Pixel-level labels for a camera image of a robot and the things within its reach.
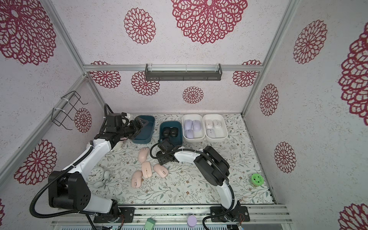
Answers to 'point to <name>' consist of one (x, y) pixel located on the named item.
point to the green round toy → (257, 179)
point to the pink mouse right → (161, 170)
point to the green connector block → (149, 224)
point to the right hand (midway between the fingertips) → (162, 154)
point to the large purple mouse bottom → (196, 125)
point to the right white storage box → (221, 133)
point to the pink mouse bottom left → (136, 178)
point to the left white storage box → (198, 136)
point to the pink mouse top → (143, 154)
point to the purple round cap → (191, 221)
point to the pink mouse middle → (146, 170)
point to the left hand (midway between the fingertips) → (145, 126)
